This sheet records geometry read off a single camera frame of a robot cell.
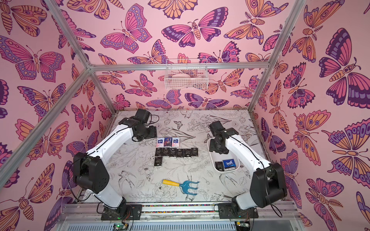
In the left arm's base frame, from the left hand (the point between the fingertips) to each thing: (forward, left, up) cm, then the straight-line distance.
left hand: (154, 133), depth 89 cm
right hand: (-9, -36, -3) cm, 37 cm away
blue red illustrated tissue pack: (+1, -7, -11) cm, 13 cm away
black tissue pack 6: (-13, -2, -12) cm, 18 cm away
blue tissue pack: (-15, -46, -12) cm, 50 cm away
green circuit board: (-46, +13, -15) cm, 50 cm away
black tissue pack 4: (-6, -20, -13) cm, 25 cm away
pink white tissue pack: (0, -2, -11) cm, 11 cm away
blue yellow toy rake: (-27, -19, -14) cm, 36 cm away
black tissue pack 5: (-6, -25, -13) cm, 28 cm away
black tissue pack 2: (-6, -11, -13) cm, 18 cm away
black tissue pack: (-6, -6, -13) cm, 15 cm away
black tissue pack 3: (-7, -16, -13) cm, 21 cm away
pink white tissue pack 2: (+2, -12, -12) cm, 17 cm away
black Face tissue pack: (-6, -1, -13) cm, 14 cm away
